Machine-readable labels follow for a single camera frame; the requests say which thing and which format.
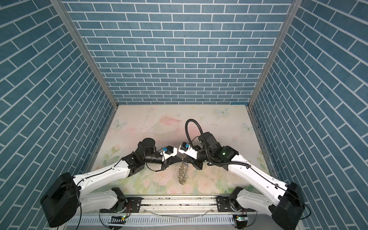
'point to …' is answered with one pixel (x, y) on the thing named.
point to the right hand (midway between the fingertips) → (184, 156)
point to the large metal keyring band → (181, 177)
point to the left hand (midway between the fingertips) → (181, 160)
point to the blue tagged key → (186, 164)
